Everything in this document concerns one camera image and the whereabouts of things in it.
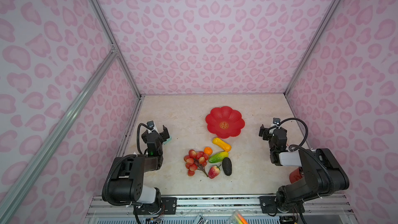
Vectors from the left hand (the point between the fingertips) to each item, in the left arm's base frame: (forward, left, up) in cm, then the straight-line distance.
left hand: (156, 125), depth 90 cm
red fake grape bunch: (-19, -23, -7) cm, 30 cm away
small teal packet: (-8, -7, -3) cm, 11 cm away
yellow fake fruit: (-9, -39, -8) cm, 40 cm away
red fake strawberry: (-25, -32, -7) cm, 41 cm away
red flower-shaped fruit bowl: (+9, -42, -11) cm, 44 cm away
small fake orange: (-13, -30, -7) cm, 33 cm away
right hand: (0, -68, -2) cm, 68 cm away
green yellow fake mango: (-17, -35, -6) cm, 40 cm away
